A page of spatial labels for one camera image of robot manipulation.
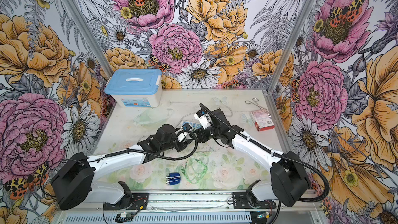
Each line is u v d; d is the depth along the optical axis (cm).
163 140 64
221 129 64
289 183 42
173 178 79
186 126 72
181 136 72
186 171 83
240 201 73
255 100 116
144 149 60
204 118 73
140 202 75
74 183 41
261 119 100
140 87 99
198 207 74
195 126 73
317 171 40
